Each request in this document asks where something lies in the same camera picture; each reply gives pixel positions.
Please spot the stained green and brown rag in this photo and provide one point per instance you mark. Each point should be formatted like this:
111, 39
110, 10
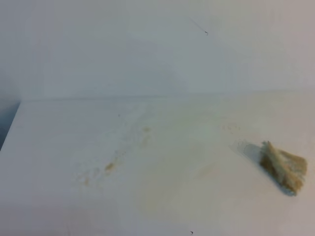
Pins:
286, 169

